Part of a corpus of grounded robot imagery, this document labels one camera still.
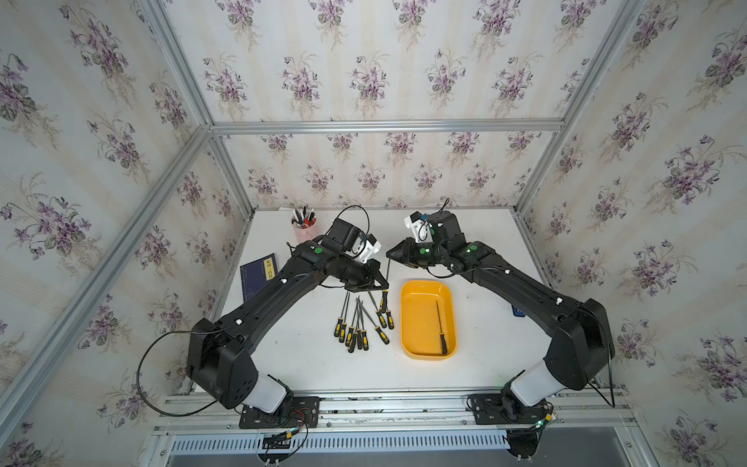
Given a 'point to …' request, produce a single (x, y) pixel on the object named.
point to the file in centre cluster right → (365, 336)
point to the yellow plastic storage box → (425, 305)
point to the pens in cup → (302, 219)
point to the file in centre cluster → (355, 336)
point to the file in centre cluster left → (359, 332)
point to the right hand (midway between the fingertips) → (390, 255)
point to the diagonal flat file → (380, 332)
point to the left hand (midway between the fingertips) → (391, 287)
